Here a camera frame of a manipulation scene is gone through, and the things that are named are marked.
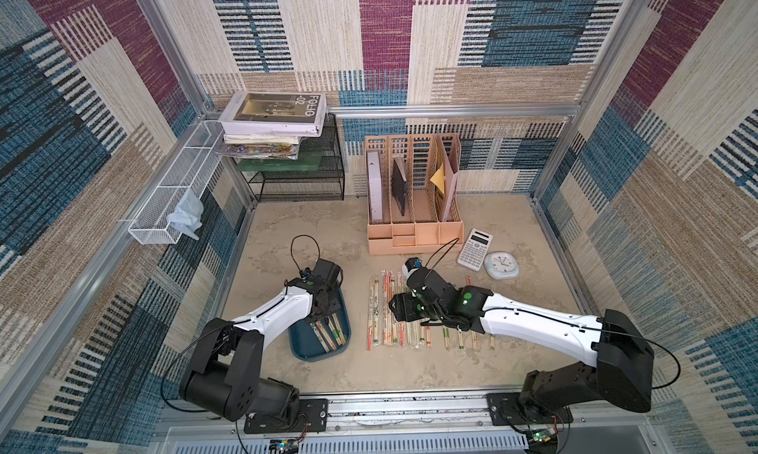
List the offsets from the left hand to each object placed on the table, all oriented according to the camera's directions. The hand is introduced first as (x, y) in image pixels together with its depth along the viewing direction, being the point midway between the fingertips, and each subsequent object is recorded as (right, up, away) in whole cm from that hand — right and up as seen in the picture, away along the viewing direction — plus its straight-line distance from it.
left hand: (328, 306), depth 90 cm
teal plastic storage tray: (-2, -8, -5) cm, 10 cm away
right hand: (+20, +4, -11) cm, 23 cm away
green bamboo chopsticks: (+15, -2, -1) cm, 15 cm away
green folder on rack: (-9, +46, +9) cm, 47 cm away
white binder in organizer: (+14, +38, +9) cm, 41 cm away
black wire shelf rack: (-6, +41, +28) cm, 50 cm away
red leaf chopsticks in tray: (+22, -4, -3) cm, 23 cm away
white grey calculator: (+49, +16, +14) cm, 53 cm away
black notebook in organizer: (+22, +39, +12) cm, 47 cm away
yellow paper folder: (+33, +38, -1) cm, 51 cm away
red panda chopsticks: (+30, -9, -5) cm, 31 cm away
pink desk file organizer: (+28, +36, +16) cm, 48 cm away
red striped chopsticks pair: (+48, -9, -6) cm, 49 cm away
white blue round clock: (+56, +11, +8) cm, 57 cm away
